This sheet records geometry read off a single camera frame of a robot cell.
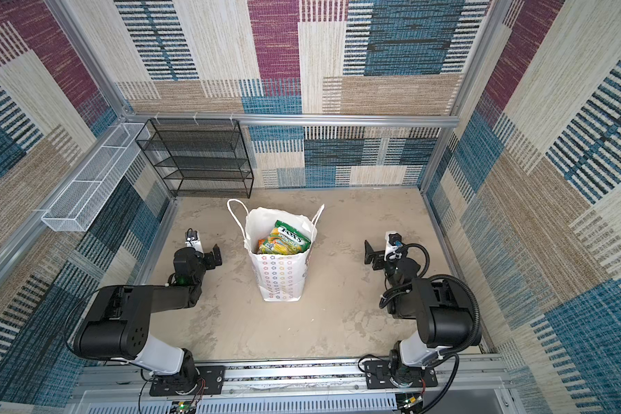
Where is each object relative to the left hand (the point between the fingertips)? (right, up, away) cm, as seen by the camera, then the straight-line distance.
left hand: (201, 243), depth 93 cm
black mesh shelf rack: (-8, +34, +17) cm, 39 cm away
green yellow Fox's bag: (+30, +2, -10) cm, 32 cm away
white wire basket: (-24, +13, -22) cm, 35 cm away
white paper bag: (+30, -8, -17) cm, 36 cm away
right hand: (+63, +1, -3) cm, 63 cm away
